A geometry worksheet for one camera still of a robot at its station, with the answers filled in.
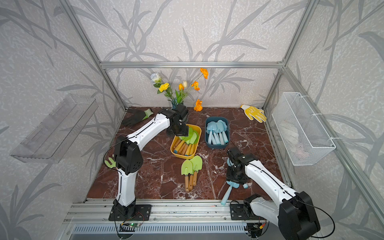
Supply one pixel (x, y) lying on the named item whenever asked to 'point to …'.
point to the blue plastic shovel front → (228, 192)
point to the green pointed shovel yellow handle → (189, 145)
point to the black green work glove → (134, 116)
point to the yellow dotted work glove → (252, 112)
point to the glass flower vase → (174, 104)
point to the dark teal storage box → (226, 119)
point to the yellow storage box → (185, 147)
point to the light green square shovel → (192, 138)
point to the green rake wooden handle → (113, 163)
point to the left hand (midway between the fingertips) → (182, 134)
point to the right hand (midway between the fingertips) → (230, 178)
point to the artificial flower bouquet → (182, 90)
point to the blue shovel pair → (211, 128)
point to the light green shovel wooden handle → (187, 169)
